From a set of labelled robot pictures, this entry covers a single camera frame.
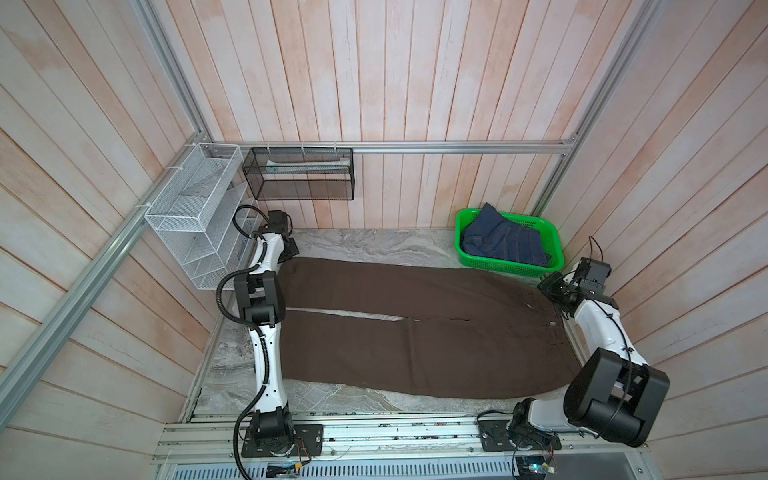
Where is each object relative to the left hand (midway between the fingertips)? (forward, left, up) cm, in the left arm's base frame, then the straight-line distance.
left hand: (287, 256), depth 108 cm
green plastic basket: (+5, -97, +5) cm, 97 cm away
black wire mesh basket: (+20, -6, +22) cm, 30 cm away
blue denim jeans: (+8, -75, +4) cm, 76 cm away
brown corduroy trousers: (-28, -48, -2) cm, 55 cm away
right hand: (-19, -84, +11) cm, 87 cm away
